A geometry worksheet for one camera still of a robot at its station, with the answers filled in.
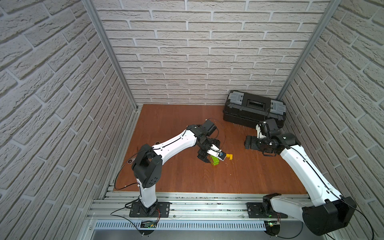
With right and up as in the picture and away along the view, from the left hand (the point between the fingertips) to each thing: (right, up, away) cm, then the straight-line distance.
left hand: (215, 149), depth 82 cm
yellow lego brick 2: (+11, -6, +10) cm, 16 cm away
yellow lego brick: (+9, -6, +10) cm, 15 cm away
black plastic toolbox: (+25, +24, +15) cm, 37 cm away
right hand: (+21, +4, -4) cm, 21 cm away
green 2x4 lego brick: (+1, -7, +3) cm, 8 cm away
